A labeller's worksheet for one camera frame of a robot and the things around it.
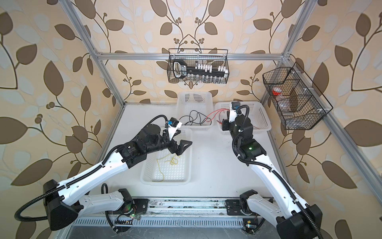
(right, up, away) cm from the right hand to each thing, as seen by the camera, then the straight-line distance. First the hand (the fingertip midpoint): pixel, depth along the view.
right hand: (229, 113), depth 72 cm
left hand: (-21, -11, -4) cm, 24 cm away
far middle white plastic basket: (-17, +4, +40) cm, 44 cm away
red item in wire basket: (+28, +12, +8) cm, 32 cm away
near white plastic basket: (-35, -33, +16) cm, 51 cm away
